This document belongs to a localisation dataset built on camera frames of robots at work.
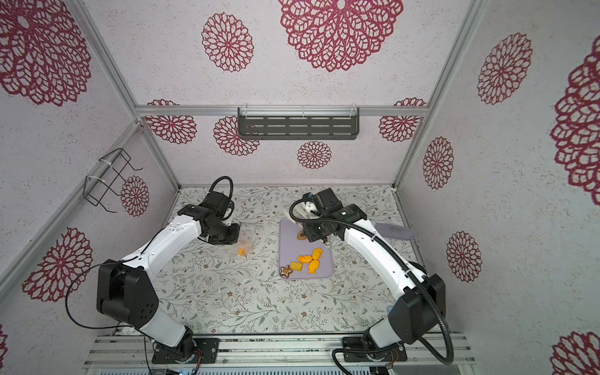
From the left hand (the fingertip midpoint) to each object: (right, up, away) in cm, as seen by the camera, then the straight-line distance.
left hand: (237, 241), depth 86 cm
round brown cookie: (+24, 0, +14) cm, 28 cm away
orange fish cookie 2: (+25, -9, +9) cm, 28 cm away
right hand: (+26, +6, -6) cm, 27 cm away
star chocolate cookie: (+18, -12, +4) cm, 22 cm away
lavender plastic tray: (+19, -5, +12) cm, 23 cm away
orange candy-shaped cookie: (+30, -6, +9) cm, 32 cm away
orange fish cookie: (+29, -11, +6) cm, 31 cm away
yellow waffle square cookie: (+22, -11, +6) cm, 25 cm away
